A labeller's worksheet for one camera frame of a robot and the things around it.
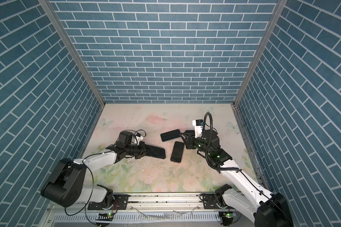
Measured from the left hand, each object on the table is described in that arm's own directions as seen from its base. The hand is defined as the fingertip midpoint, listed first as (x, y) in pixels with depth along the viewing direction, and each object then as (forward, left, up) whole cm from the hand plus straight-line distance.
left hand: (153, 150), depth 84 cm
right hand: (+3, -16, +15) cm, 22 cm away
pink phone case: (+3, -15, -10) cm, 18 cm away
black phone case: (+1, +1, -3) cm, 3 cm away
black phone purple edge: (+17, -11, -9) cm, 22 cm away
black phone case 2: (+19, -26, -8) cm, 33 cm away
